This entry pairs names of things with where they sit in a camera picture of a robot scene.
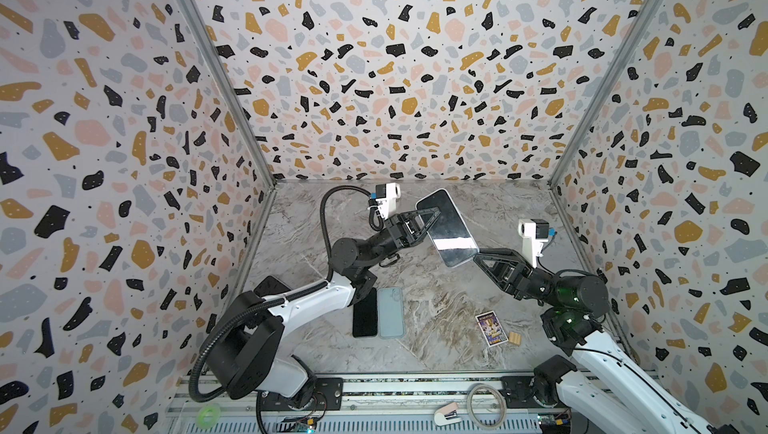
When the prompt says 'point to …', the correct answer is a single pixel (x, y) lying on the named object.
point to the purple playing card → (491, 328)
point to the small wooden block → (515, 338)
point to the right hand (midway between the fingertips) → (475, 264)
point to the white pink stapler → (447, 415)
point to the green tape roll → (208, 417)
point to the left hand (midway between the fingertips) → (439, 217)
